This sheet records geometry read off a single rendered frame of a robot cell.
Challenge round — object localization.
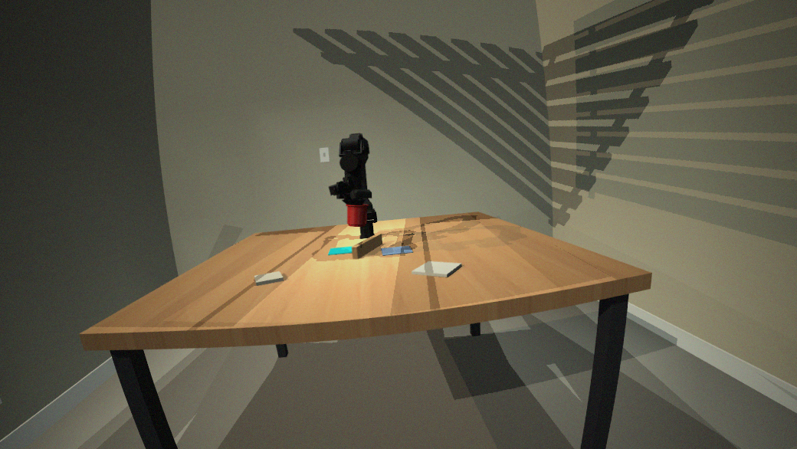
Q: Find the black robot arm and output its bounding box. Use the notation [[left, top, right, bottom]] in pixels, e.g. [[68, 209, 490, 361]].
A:
[[328, 133, 377, 239]]

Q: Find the red cup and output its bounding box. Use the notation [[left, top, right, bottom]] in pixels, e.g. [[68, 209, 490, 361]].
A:
[[346, 204, 369, 227]]

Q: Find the white flat rectangular block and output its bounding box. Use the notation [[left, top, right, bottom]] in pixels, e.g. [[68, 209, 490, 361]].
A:
[[254, 271, 284, 286]]

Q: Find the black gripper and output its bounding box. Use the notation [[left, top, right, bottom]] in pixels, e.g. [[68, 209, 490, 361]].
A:
[[336, 174, 372, 205]]

